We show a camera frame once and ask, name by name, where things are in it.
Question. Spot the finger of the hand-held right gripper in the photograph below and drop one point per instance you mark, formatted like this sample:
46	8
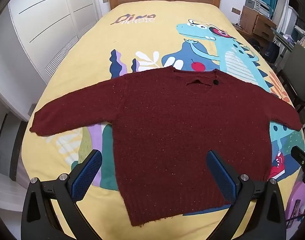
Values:
301	157

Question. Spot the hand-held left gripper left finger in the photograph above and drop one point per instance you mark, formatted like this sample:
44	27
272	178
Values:
88	175

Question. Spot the dark wooden chair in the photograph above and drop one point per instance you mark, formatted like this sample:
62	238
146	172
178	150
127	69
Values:
300	57

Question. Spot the black tote bag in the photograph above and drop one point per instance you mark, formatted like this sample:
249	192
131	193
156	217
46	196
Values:
271	51

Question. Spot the wooden drawer cabinet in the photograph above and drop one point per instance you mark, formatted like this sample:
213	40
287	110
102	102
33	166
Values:
262	25

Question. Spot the white wardrobe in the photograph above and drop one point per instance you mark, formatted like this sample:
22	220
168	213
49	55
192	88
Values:
42	17

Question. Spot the yellow dinosaur printed blanket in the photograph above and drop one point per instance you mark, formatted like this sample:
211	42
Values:
155	35

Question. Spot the purple plastic stool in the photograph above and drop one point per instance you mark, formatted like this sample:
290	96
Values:
296	195

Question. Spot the dark backpack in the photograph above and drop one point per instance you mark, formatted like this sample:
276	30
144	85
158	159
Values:
254	45

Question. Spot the dark red knit sweater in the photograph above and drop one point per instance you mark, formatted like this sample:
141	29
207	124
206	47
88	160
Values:
167	130

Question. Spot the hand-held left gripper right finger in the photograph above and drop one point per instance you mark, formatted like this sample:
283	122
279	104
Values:
221	177

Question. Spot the white printer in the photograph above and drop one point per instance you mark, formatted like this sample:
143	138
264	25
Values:
252	3

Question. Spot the cluttered desk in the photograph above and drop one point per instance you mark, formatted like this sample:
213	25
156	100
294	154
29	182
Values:
285	36

